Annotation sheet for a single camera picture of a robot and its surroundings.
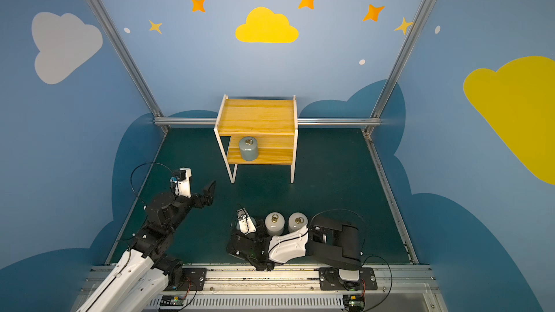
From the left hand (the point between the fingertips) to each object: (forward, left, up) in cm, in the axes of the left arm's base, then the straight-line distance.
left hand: (202, 177), depth 76 cm
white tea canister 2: (-10, -35, -13) cm, 38 cm away
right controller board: (-34, -55, -24) cm, 69 cm away
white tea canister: (-11, -26, -14) cm, 32 cm away
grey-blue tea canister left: (+14, -15, +2) cm, 21 cm away
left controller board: (-35, +8, -22) cm, 42 cm away
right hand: (-9, -15, -18) cm, 25 cm away
